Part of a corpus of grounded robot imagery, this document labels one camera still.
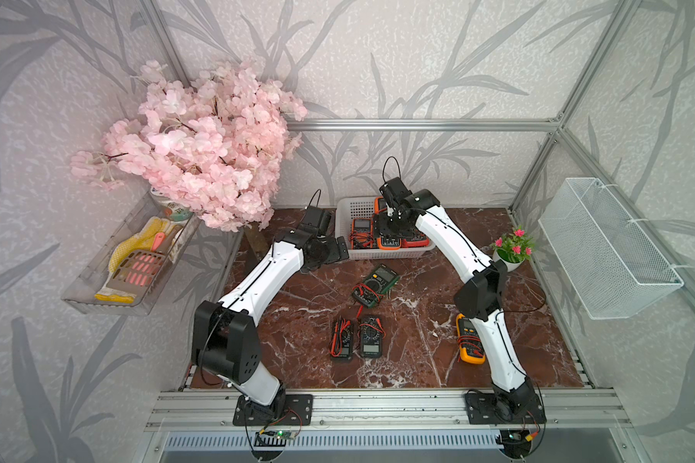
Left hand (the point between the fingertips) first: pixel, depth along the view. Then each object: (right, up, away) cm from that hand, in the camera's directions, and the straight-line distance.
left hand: (335, 255), depth 86 cm
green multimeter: (+10, -13, +6) cm, 17 cm away
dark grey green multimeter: (+11, -23, -4) cm, 26 cm away
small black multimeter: (+2, -24, -4) cm, 24 cm away
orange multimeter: (+8, +6, +18) cm, 21 cm away
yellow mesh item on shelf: (-44, +5, -19) cm, 48 cm away
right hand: (+15, +7, +6) cm, 18 cm away
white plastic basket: (+2, +16, +25) cm, 30 cm away
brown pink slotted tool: (-40, -1, -25) cm, 47 cm away
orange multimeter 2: (+13, +15, +3) cm, 21 cm away
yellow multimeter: (+39, -25, -5) cm, 47 cm away
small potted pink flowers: (+56, +1, +5) cm, 57 cm away
